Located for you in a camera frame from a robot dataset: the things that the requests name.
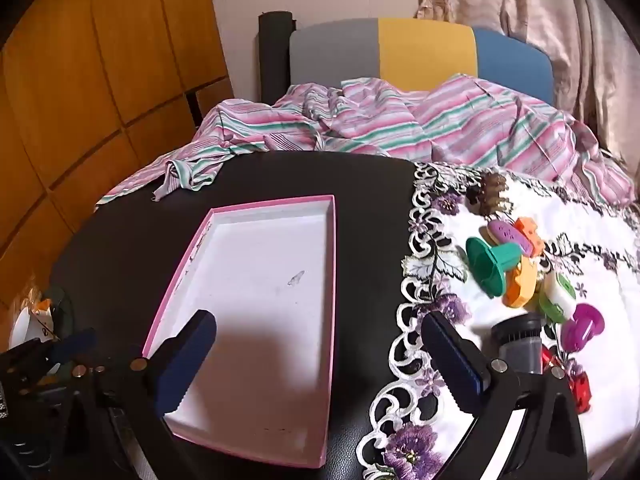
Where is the yellow orange toy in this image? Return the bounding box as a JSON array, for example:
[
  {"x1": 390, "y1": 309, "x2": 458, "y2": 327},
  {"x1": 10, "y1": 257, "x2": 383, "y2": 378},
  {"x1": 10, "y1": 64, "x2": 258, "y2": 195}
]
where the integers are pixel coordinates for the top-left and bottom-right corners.
[{"x1": 501, "y1": 257, "x2": 538, "y2": 309}]

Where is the pink green striped cloth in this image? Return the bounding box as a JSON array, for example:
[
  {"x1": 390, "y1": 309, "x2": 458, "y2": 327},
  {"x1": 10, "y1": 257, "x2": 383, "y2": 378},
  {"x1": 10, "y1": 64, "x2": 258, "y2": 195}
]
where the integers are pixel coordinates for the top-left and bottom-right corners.
[{"x1": 95, "y1": 74, "x2": 636, "y2": 211}]

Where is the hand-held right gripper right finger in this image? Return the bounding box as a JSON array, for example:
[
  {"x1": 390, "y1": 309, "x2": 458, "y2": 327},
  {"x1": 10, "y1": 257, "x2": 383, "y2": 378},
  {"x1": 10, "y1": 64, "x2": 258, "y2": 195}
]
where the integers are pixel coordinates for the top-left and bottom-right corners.
[{"x1": 421, "y1": 310, "x2": 589, "y2": 480}]

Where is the white embroidered floral tablecloth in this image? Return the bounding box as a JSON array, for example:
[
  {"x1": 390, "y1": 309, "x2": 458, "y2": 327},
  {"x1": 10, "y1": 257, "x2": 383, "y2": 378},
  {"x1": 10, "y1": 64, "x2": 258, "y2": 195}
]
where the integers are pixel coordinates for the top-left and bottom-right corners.
[{"x1": 355, "y1": 160, "x2": 640, "y2": 480}]

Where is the brown spiky toy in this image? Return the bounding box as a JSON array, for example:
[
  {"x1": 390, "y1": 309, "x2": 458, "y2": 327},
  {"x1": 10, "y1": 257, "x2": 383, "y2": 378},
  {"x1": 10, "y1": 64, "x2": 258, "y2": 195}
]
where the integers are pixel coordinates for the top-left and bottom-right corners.
[{"x1": 467, "y1": 172, "x2": 512, "y2": 218}]

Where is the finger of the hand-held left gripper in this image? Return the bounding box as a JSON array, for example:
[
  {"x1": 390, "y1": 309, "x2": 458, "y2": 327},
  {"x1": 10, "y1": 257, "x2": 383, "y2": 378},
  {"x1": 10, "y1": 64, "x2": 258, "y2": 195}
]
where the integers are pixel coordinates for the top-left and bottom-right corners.
[{"x1": 48, "y1": 329, "x2": 100, "y2": 365}]

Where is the teal funnel toy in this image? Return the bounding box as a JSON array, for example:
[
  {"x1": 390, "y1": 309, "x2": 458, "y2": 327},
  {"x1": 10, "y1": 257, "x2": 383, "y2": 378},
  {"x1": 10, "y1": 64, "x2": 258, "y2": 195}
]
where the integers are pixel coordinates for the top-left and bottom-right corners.
[{"x1": 466, "y1": 236, "x2": 523, "y2": 302}]

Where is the white orange object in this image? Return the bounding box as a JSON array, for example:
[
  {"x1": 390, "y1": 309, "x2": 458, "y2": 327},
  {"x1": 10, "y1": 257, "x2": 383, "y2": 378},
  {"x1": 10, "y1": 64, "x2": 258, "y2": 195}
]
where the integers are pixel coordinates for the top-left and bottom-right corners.
[{"x1": 7, "y1": 297, "x2": 56, "y2": 351}]

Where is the magenta plastic toy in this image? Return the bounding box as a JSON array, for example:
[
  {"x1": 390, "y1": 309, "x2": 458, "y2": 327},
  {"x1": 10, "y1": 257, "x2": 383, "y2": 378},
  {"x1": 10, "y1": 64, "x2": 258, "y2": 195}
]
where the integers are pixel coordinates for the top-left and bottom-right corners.
[{"x1": 560, "y1": 302, "x2": 606, "y2": 353}]

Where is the orange cube block toy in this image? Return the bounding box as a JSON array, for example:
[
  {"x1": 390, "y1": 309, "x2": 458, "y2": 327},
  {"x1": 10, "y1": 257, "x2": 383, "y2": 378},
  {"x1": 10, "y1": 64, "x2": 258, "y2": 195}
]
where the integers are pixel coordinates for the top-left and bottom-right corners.
[{"x1": 515, "y1": 217, "x2": 546, "y2": 257}]

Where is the black rolled mat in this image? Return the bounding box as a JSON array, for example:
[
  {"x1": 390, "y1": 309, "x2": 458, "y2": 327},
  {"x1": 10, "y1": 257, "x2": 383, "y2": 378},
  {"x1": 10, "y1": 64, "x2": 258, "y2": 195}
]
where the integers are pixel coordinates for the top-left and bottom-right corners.
[{"x1": 258, "y1": 10, "x2": 296, "y2": 103}]

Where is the white green square toy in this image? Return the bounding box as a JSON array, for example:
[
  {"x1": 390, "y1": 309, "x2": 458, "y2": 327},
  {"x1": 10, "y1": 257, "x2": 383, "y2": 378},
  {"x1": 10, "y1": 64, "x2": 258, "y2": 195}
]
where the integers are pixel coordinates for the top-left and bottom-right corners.
[{"x1": 537, "y1": 270, "x2": 581, "y2": 323}]

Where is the red dice toy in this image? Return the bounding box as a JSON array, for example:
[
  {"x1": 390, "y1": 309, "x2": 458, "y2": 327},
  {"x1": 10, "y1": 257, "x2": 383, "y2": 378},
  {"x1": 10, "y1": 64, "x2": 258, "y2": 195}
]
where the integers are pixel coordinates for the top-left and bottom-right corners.
[{"x1": 542, "y1": 345, "x2": 591, "y2": 413}]

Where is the beige patterned curtain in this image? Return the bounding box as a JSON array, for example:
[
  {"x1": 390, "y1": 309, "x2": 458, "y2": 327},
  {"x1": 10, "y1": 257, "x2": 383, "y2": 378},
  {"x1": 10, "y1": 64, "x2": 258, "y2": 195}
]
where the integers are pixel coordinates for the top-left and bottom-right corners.
[{"x1": 415, "y1": 0, "x2": 640, "y2": 161}]

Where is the wooden wardrobe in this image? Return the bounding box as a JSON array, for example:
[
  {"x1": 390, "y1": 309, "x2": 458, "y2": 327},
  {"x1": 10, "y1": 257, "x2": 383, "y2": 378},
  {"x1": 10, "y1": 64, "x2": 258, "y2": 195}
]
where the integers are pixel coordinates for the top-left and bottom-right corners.
[{"x1": 0, "y1": 0, "x2": 236, "y2": 311}]

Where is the pink cardboard box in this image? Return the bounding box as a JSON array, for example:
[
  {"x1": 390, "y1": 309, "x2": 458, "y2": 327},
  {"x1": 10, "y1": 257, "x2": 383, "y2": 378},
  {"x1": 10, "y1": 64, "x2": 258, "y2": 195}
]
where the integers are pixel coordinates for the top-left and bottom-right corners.
[{"x1": 141, "y1": 194, "x2": 337, "y2": 470}]

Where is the purple oval toy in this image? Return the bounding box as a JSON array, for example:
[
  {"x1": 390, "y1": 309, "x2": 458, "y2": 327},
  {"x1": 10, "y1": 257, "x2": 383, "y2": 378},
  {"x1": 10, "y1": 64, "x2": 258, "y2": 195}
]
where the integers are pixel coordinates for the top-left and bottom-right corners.
[{"x1": 484, "y1": 219, "x2": 536, "y2": 256}]

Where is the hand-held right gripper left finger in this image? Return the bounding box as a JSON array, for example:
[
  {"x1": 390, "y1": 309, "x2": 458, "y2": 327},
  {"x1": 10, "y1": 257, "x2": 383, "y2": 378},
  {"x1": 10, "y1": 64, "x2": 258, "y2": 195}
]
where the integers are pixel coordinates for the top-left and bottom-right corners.
[{"x1": 54, "y1": 309, "x2": 217, "y2": 480}]

